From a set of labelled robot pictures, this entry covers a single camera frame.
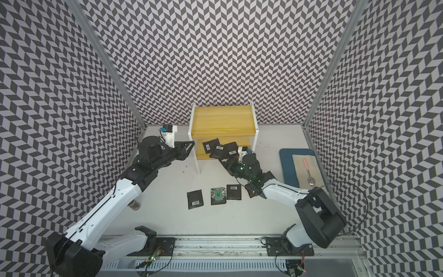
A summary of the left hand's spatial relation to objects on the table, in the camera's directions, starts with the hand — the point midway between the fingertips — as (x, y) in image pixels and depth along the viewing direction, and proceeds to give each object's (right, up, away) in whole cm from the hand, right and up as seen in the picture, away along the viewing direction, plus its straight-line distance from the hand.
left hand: (192, 144), depth 73 cm
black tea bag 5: (+18, -25, +15) cm, 35 cm away
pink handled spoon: (+59, -20, +18) cm, 65 cm away
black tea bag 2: (+11, -4, +13) cm, 17 cm away
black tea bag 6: (+24, -17, -9) cm, 31 cm away
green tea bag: (+10, -27, +14) cm, 32 cm away
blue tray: (+49, -17, +22) cm, 56 cm away
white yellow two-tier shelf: (+15, +9, +2) cm, 18 cm away
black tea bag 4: (-2, -28, +13) cm, 31 cm away
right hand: (+11, -9, +7) cm, 16 cm away
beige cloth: (+64, -15, +23) cm, 69 cm away
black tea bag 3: (+17, -3, +13) cm, 21 cm away
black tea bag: (+5, -1, +15) cm, 16 cm away
